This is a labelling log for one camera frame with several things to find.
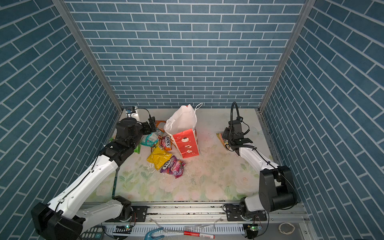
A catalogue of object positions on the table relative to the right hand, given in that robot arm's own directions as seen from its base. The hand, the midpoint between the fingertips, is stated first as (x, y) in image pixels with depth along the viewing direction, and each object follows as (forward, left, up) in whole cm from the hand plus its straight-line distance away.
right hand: (227, 128), depth 91 cm
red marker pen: (-52, +14, -14) cm, 56 cm away
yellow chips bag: (-17, +41, -9) cm, 45 cm away
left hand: (-9, +43, +16) cm, 47 cm away
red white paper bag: (+4, +31, -5) cm, 31 cm away
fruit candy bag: (-7, +1, -4) cm, 8 cm away
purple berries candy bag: (-23, +31, -10) cm, 40 cm away
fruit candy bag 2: (-6, +39, -10) cm, 41 cm away
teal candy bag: (-7, +48, -7) cm, 49 cm away
